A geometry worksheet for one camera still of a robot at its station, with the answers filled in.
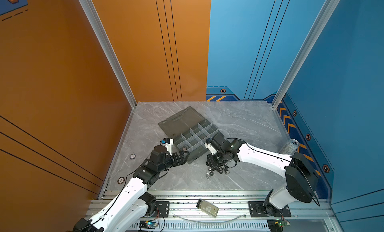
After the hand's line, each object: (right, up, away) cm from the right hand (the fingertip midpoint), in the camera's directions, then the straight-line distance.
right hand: (207, 163), depth 81 cm
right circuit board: (+32, -26, -11) cm, 43 cm away
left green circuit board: (-28, -26, -11) cm, 39 cm away
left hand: (-12, +6, -2) cm, 14 cm away
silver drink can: (+46, +9, 0) cm, 47 cm away
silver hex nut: (+1, -7, +2) cm, 8 cm away
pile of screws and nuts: (+2, -6, +3) cm, 7 cm away
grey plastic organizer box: (-10, +16, +18) cm, 26 cm away
